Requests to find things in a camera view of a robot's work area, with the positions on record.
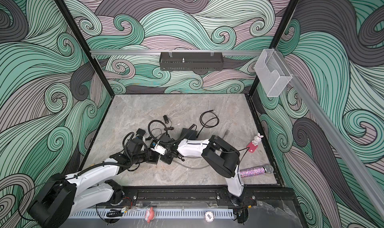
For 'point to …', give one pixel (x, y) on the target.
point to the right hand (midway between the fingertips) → (163, 156)
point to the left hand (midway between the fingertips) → (154, 153)
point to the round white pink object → (209, 216)
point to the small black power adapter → (140, 132)
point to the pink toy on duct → (149, 214)
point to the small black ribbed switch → (154, 156)
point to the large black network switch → (188, 134)
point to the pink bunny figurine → (253, 145)
